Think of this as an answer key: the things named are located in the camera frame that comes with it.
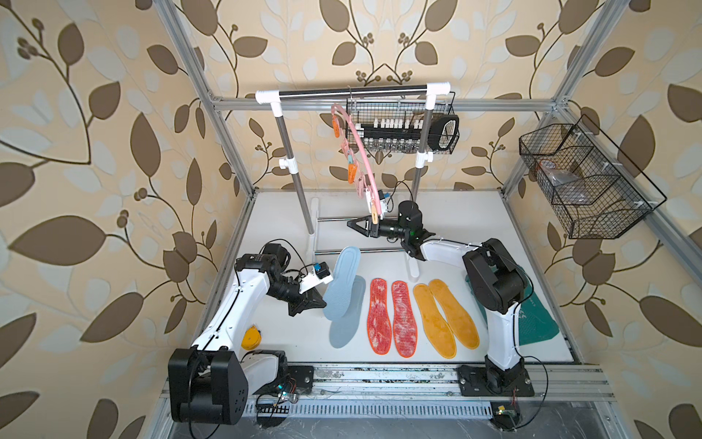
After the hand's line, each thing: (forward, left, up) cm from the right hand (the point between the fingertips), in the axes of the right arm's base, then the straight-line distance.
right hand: (350, 224), depth 86 cm
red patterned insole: (-27, -16, -18) cm, 36 cm away
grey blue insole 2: (-22, +3, -2) cm, 22 cm away
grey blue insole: (-28, +3, -16) cm, 32 cm away
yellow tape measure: (-29, +31, -17) cm, 45 cm away
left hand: (-23, +9, -6) cm, 25 cm away
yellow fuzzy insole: (-24, -34, -20) cm, 46 cm away
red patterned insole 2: (-28, -8, -19) cm, 34 cm away
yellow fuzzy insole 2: (-29, -26, -19) cm, 43 cm away
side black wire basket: (-2, -67, +15) cm, 69 cm away
